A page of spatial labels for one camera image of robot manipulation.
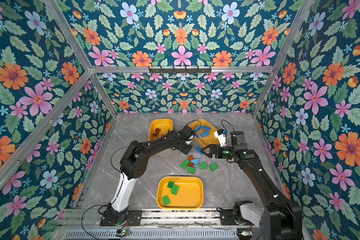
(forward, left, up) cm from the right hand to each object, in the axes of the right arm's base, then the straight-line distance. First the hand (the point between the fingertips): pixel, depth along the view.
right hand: (207, 149), depth 78 cm
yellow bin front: (-17, +9, -20) cm, 28 cm away
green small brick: (-12, +21, -18) cm, 30 cm away
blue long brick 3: (+28, -2, -15) cm, 32 cm away
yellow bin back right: (+19, -3, -19) cm, 27 cm away
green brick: (-15, +18, -17) cm, 29 cm away
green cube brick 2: (-2, -5, -17) cm, 18 cm away
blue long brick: (+28, +4, -15) cm, 32 cm away
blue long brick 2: (+23, -1, -17) cm, 29 cm away
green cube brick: (-1, +1, -17) cm, 17 cm away
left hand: (+11, +9, -14) cm, 20 cm away
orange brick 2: (+5, +9, -17) cm, 20 cm away
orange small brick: (+27, +33, -16) cm, 46 cm away
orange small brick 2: (+22, +34, -16) cm, 44 cm away
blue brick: (+20, +5, -15) cm, 25 cm away
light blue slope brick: (+1, +6, -16) cm, 17 cm away
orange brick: (+21, +29, -16) cm, 40 cm away
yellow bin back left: (+29, +32, -16) cm, 46 cm away
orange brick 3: (0, +9, -17) cm, 19 cm away
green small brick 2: (-20, +23, -20) cm, 36 cm away
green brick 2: (-4, +9, -17) cm, 20 cm away
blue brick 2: (+11, +4, -18) cm, 21 cm away
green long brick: (0, +13, -17) cm, 21 cm away
